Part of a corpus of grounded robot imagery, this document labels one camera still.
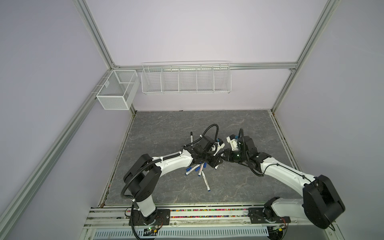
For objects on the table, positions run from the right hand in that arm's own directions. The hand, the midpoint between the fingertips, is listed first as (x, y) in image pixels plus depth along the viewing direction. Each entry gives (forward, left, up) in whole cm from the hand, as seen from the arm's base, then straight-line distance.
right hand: (219, 156), depth 83 cm
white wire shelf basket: (+48, +20, +20) cm, 56 cm away
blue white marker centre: (-3, +10, -10) cm, 15 cm away
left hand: (-3, -1, -2) cm, 4 cm away
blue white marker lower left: (-4, +15, -10) cm, 19 cm away
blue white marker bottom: (-11, +7, -10) cm, 17 cm away
